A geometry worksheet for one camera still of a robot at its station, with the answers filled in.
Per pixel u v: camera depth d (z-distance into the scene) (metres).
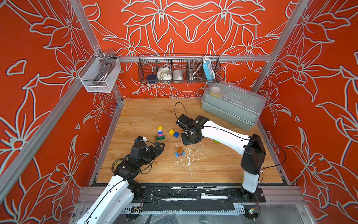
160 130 0.97
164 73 0.92
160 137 0.95
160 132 0.97
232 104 0.94
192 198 0.73
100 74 0.82
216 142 0.55
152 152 0.68
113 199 0.47
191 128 0.58
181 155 0.87
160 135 0.96
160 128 0.99
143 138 0.74
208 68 0.86
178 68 0.97
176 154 0.87
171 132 0.97
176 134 0.95
